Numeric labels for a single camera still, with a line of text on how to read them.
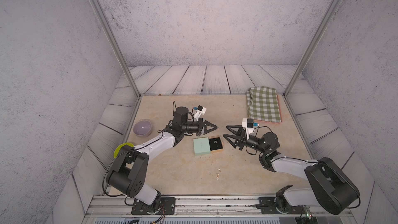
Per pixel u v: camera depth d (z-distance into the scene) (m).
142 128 0.99
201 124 0.72
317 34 0.87
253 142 0.68
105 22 0.83
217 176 0.83
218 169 0.85
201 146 0.90
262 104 1.14
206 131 0.73
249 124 0.66
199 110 0.77
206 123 0.75
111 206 0.76
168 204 0.73
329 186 0.42
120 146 0.47
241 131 0.70
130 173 0.44
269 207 0.71
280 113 1.09
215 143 0.93
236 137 0.68
